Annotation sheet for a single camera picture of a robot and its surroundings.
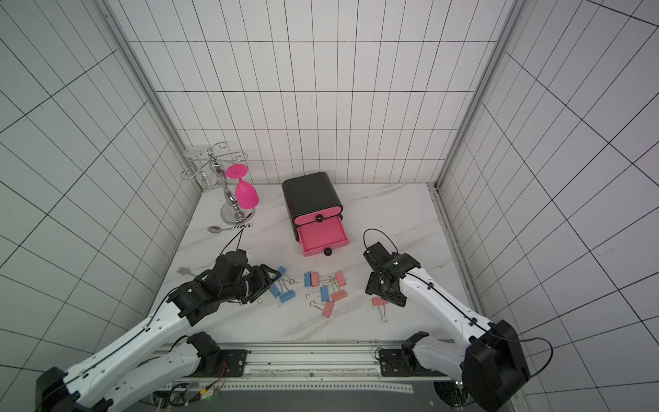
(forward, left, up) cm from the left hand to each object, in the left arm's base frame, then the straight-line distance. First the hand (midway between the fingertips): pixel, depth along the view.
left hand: (272, 284), depth 76 cm
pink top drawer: (+24, -13, +2) cm, 28 cm away
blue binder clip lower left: (+1, -3, -12) cm, 12 cm away
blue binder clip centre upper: (+7, -9, -12) cm, 16 cm away
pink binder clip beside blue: (+7, -12, -12) cm, 18 cm away
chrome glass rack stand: (+38, +24, +17) cm, 48 cm away
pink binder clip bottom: (-4, -17, -13) cm, 21 cm away
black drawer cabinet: (+31, -10, +5) cm, 33 cm away
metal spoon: (+27, +30, -11) cm, 42 cm away
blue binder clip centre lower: (+2, -15, -13) cm, 20 cm away
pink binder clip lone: (-1, -33, -12) cm, 35 cm away
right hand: (+1, -32, -6) cm, 32 cm away
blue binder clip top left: (+10, 0, -13) cm, 16 cm away
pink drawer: (+20, -15, -3) cm, 25 cm away
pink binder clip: (+7, -21, -12) cm, 25 cm away
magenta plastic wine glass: (+33, +15, +4) cm, 36 cm away
